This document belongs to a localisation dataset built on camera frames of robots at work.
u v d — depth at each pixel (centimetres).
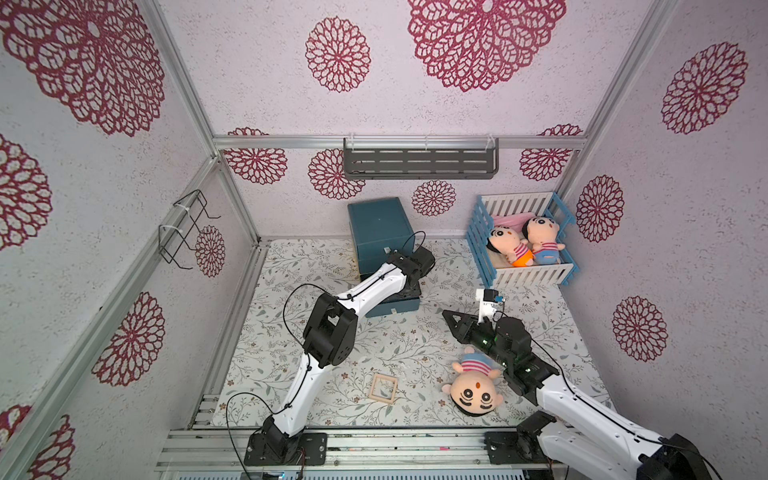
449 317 79
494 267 104
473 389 75
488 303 70
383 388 83
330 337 57
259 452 73
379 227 95
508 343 61
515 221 112
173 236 73
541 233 102
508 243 103
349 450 75
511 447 73
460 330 70
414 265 71
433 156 94
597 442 48
